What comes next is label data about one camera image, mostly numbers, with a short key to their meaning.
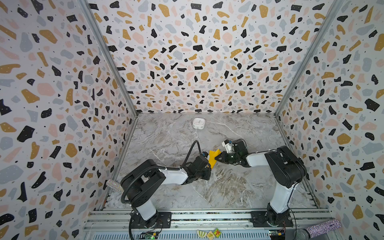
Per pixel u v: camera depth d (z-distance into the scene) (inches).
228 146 36.3
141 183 18.0
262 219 28.9
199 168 28.1
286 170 19.9
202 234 27.4
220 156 36.4
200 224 28.8
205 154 32.9
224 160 33.7
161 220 28.7
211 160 37.7
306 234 26.6
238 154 31.4
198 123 44.5
